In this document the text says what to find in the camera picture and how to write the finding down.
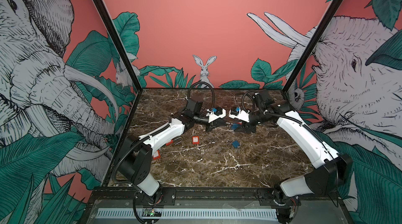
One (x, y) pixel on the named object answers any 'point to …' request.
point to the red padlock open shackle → (172, 141)
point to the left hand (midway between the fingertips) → (226, 121)
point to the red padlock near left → (157, 155)
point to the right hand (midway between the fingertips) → (235, 121)
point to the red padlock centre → (196, 140)
